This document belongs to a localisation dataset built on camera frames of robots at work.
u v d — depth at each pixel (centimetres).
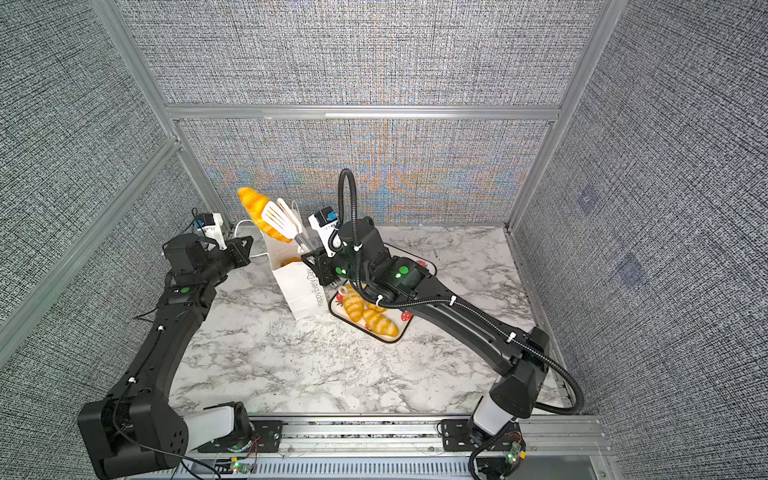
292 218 63
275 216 63
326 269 58
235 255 69
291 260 103
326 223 56
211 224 68
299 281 78
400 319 95
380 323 90
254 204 63
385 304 48
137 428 39
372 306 93
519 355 42
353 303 93
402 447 73
